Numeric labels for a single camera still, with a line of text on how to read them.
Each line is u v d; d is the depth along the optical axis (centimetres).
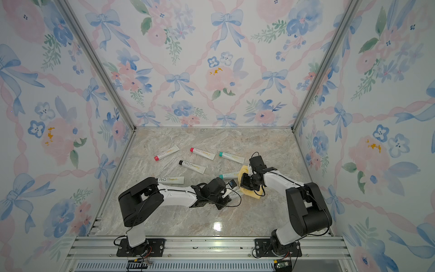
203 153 106
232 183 78
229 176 95
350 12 70
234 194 75
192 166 99
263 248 73
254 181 78
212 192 71
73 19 72
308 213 44
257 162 75
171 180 94
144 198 53
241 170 97
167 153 105
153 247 73
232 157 103
